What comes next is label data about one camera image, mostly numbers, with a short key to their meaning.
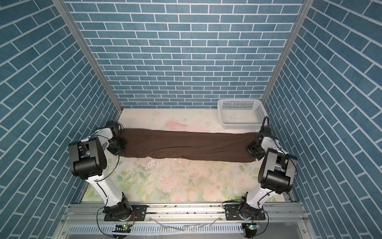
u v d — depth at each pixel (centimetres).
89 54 87
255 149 79
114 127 76
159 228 71
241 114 119
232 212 74
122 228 72
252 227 71
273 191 49
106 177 50
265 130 77
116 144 81
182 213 75
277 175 48
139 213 74
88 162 52
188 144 97
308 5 71
